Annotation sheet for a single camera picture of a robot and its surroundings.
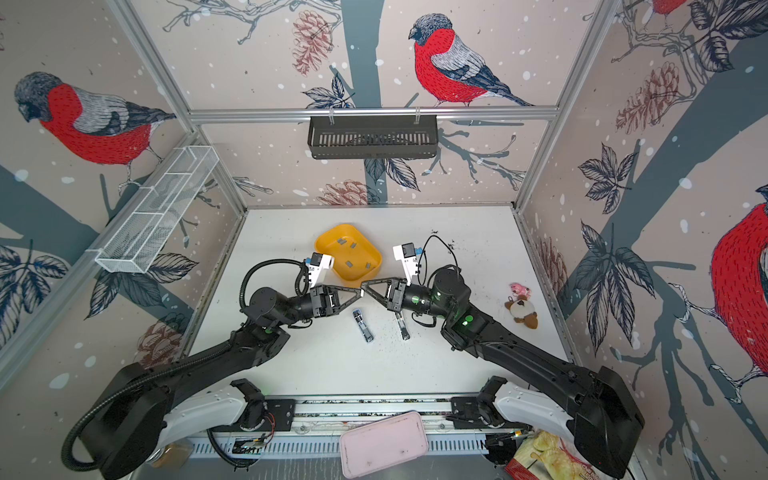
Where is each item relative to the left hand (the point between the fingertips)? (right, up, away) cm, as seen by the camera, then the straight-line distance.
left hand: (356, 303), depth 62 cm
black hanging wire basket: (0, +50, +45) cm, 67 cm away
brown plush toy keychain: (+48, -9, +28) cm, 56 cm away
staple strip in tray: (-12, +11, +48) cm, 51 cm away
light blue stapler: (-1, -14, +26) cm, 30 cm away
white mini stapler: (+11, -13, +26) cm, 31 cm away
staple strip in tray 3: (-1, +3, +44) cm, 44 cm away
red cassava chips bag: (+42, -35, +4) cm, 55 cm away
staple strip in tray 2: (-7, +10, +48) cm, 50 cm away
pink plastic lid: (+5, -34, +6) cm, 35 cm away
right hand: (0, +2, +2) cm, 3 cm away
